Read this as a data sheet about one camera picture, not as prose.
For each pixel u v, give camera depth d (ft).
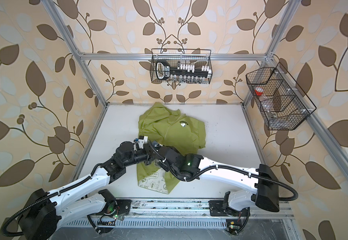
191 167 1.61
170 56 2.98
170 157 1.69
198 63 3.08
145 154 2.22
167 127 3.34
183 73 2.73
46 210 1.32
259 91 2.64
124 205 2.48
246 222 2.27
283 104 2.40
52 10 2.38
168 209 2.47
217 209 2.42
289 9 2.37
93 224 2.31
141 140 2.45
